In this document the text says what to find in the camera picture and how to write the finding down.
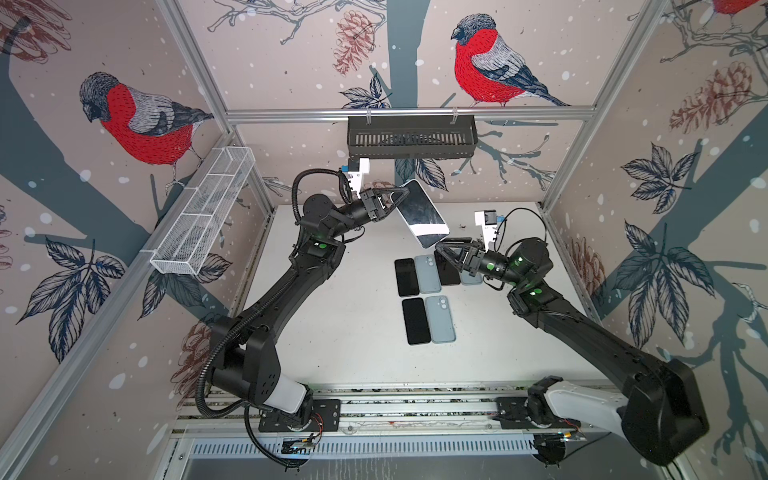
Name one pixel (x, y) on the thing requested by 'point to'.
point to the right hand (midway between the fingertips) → (435, 251)
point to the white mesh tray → (202, 213)
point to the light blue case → (428, 273)
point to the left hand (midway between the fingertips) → (408, 196)
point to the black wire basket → (417, 139)
